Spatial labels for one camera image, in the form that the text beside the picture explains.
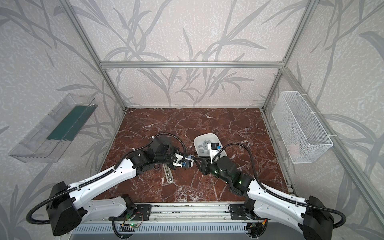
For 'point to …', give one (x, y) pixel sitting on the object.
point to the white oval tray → (203, 151)
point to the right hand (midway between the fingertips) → (196, 154)
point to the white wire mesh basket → (303, 138)
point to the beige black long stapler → (169, 173)
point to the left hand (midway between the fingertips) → (189, 150)
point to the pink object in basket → (294, 149)
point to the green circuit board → (133, 225)
